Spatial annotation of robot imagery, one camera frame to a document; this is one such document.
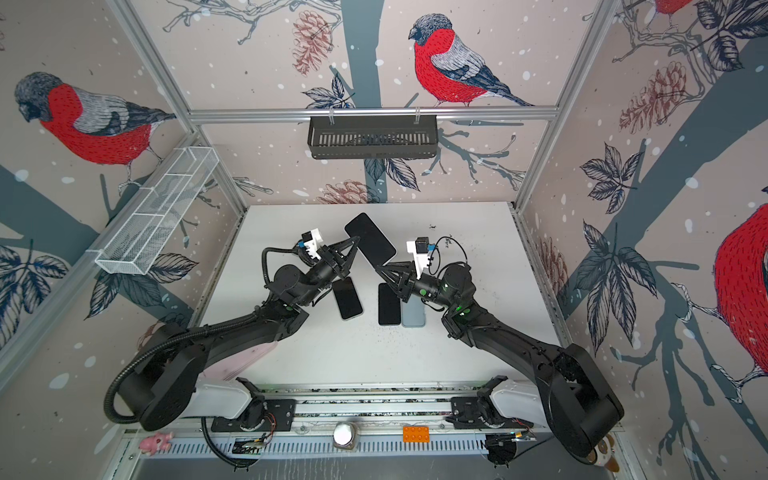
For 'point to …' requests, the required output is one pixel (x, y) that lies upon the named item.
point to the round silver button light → (345, 435)
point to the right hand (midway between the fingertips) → (382, 267)
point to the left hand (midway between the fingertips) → (364, 237)
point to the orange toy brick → (416, 434)
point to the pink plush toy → (157, 443)
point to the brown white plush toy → (601, 455)
